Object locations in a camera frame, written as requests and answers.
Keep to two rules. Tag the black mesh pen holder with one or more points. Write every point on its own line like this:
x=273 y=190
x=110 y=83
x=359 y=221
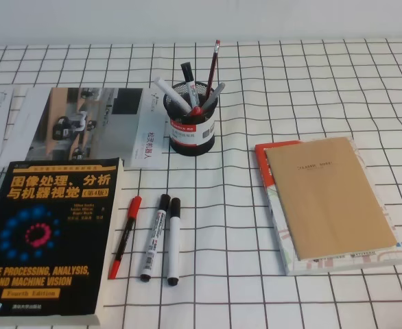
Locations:
x=190 y=136

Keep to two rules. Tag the red capped pen in holder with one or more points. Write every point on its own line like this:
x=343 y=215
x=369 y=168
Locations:
x=197 y=110

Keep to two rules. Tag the white marker in holder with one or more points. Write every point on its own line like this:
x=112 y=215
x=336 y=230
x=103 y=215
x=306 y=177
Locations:
x=173 y=95

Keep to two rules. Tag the red and black pen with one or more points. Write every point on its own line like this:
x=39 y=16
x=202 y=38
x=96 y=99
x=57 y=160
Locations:
x=131 y=218

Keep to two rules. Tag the grey pen in holder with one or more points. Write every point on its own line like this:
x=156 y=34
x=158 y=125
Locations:
x=213 y=96

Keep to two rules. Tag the black capped marker in holder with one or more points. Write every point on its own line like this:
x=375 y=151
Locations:
x=190 y=83

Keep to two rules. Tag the labelled black capped marker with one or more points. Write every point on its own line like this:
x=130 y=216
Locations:
x=157 y=228

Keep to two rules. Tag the robot photo brochure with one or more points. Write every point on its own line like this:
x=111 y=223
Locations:
x=97 y=123

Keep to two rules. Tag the plain white black capped marker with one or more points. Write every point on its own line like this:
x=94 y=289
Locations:
x=174 y=243

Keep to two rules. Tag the red striped pencil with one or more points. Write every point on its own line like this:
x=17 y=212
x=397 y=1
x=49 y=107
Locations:
x=212 y=68

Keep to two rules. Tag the white and red map book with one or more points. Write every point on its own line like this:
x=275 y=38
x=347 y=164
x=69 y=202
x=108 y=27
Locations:
x=292 y=265

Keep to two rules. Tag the tan kraft notebook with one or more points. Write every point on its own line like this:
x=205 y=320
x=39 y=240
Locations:
x=330 y=206

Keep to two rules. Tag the black image processing textbook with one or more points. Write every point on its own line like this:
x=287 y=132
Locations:
x=57 y=220

